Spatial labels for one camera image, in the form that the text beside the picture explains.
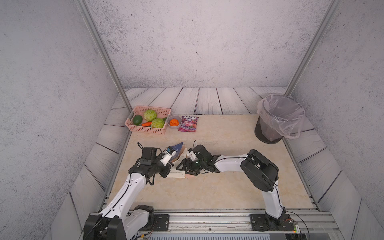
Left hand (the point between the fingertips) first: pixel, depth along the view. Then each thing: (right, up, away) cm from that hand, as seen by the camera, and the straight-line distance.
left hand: (173, 164), depth 84 cm
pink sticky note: (+8, -8, +5) cm, 12 cm away
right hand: (+4, -5, +1) cm, 6 cm away
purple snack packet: (+7, +22, +31) cm, 39 cm away
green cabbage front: (-15, +23, +24) cm, 36 cm away
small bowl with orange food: (-3, +24, +24) cm, 34 cm away
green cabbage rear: (-22, +29, +28) cm, 46 cm away
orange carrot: (-23, +22, +30) cm, 44 cm away
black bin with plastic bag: (+68, +28, +17) cm, 75 cm away
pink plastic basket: (-15, +31, +35) cm, 49 cm away
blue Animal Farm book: (+4, +4, +6) cm, 8 cm away
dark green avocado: (-31, +25, +30) cm, 51 cm away
